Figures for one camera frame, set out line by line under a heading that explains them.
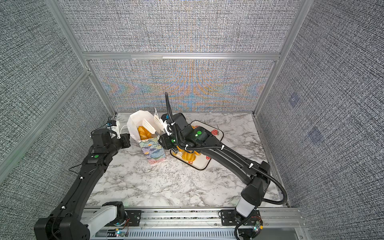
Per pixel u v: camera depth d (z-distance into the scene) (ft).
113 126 2.22
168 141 2.02
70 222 1.27
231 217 2.40
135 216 2.41
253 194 1.33
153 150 2.65
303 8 2.30
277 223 2.41
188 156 3.02
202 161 3.10
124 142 2.31
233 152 1.48
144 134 3.00
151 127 2.25
